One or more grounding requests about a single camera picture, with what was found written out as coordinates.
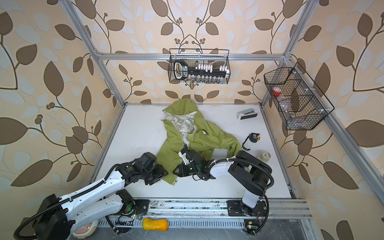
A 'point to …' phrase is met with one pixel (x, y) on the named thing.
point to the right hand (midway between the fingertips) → (175, 173)
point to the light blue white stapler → (246, 114)
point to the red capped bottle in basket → (277, 90)
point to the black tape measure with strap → (253, 137)
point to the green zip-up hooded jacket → (184, 125)
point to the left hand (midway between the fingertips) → (167, 175)
